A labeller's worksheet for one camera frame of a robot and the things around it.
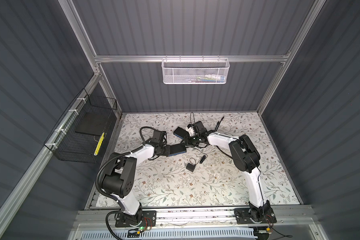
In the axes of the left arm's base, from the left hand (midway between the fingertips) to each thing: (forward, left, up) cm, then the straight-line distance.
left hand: (167, 149), depth 96 cm
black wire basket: (-4, +39, +25) cm, 47 cm away
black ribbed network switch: (+15, -10, -3) cm, 18 cm away
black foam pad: (+1, +35, +27) cm, 44 cm away
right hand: (+4, -11, -1) cm, 12 cm away
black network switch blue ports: (0, -7, 0) cm, 7 cm away
